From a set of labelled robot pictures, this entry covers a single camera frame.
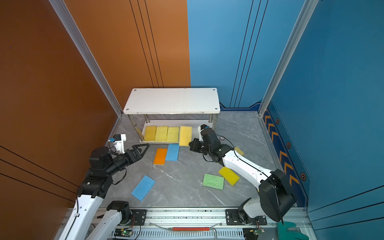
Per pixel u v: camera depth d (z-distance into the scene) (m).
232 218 0.72
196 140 0.71
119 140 0.63
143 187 0.82
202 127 0.76
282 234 0.68
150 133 0.99
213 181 0.83
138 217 0.74
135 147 0.61
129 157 0.61
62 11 0.71
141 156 0.61
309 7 0.69
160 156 0.95
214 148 0.62
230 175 0.86
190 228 0.71
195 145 0.71
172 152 0.96
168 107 0.76
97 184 0.50
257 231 0.70
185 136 0.81
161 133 0.98
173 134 0.97
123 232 0.71
